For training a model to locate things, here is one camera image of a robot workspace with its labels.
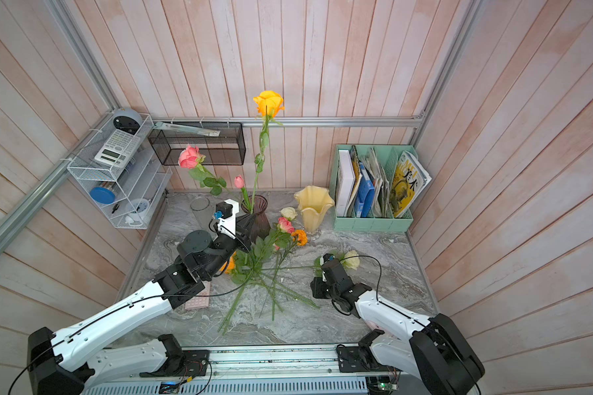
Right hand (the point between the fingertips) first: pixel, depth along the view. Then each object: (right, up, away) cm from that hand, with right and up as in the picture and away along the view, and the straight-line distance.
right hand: (314, 282), depth 88 cm
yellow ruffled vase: (0, +30, +7) cm, 31 cm away
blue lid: (-69, +31, -12) cm, 76 cm away
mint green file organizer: (+33, +51, +15) cm, 63 cm away
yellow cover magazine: (+39, +39, +8) cm, 56 cm away
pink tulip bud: (-26, +35, -7) cm, 45 cm away
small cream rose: (-9, +26, +19) cm, 33 cm away
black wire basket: (-40, +56, +18) cm, 71 cm away
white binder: (+12, +38, 0) cm, 40 cm away
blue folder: (+21, +30, +7) cm, 37 cm away
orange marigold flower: (-5, +16, +10) cm, 19 cm away
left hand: (-19, +24, -21) cm, 37 cm away
